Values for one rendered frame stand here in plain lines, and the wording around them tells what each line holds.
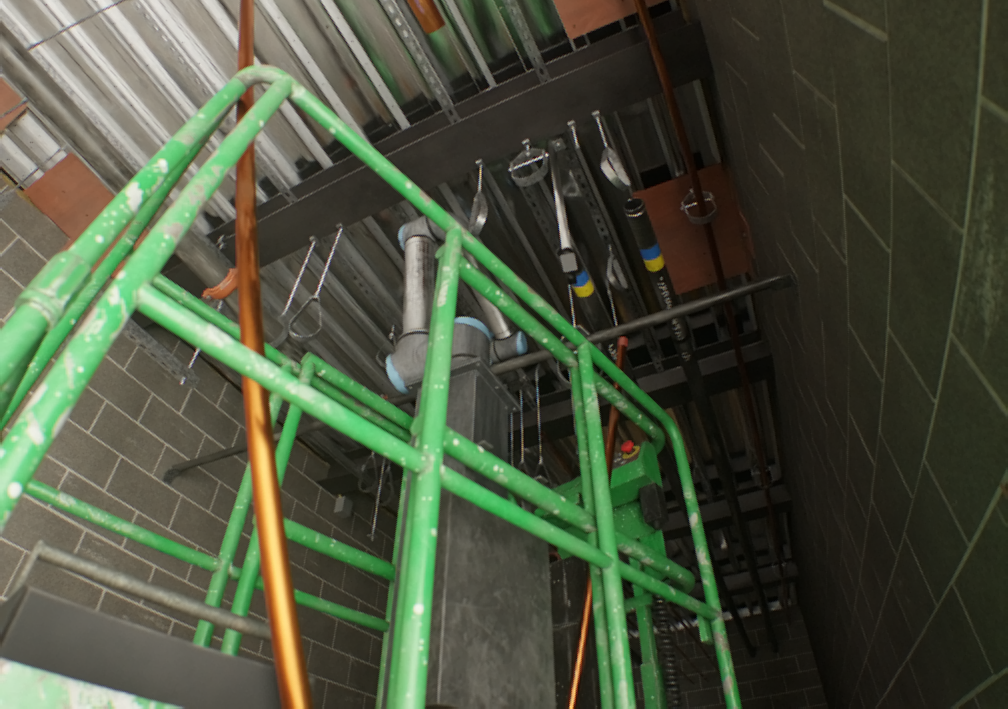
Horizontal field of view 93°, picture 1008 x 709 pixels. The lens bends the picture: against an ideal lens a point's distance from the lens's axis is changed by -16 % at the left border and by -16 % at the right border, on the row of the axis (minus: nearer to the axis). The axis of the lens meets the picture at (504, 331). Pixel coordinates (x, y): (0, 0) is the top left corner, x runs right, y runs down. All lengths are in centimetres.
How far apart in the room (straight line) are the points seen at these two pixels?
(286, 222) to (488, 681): 206
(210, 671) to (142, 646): 8
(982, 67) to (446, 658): 98
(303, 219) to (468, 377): 124
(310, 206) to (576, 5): 131
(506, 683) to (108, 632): 55
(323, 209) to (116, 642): 200
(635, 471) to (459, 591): 92
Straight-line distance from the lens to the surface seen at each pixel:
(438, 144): 222
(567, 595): 163
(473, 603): 92
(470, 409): 147
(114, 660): 73
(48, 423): 58
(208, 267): 197
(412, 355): 179
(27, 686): 53
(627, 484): 173
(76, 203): 329
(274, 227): 259
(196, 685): 75
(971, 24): 76
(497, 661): 94
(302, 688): 74
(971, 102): 80
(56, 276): 72
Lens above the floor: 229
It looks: 46 degrees up
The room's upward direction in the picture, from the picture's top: straight up
